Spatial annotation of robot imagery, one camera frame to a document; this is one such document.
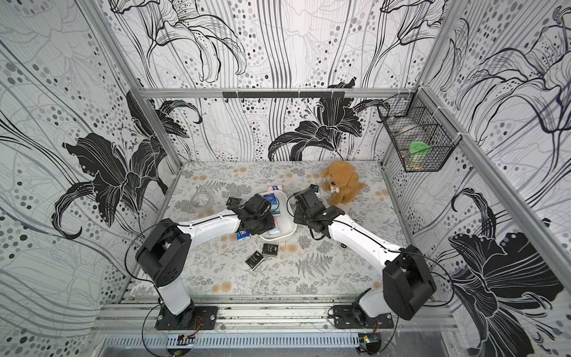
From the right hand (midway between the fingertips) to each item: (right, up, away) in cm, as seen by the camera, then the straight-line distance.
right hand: (302, 211), depth 86 cm
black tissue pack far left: (-31, +3, +15) cm, 35 cm away
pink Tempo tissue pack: (-10, -8, +2) cm, 13 cm away
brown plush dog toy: (+17, +11, +6) cm, 21 cm away
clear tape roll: (-46, +3, +18) cm, 50 cm away
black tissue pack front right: (-13, -15, 0) cm, 20 cm away
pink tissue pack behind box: (-12, +9, +20) cm, 25 cm away
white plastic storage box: (-6, -5, +9) cm, 13 cm away
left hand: (-11, -8, +5) cm, 15 cm away
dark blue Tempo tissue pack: (-24, -10, +5) cm, 27 cm away
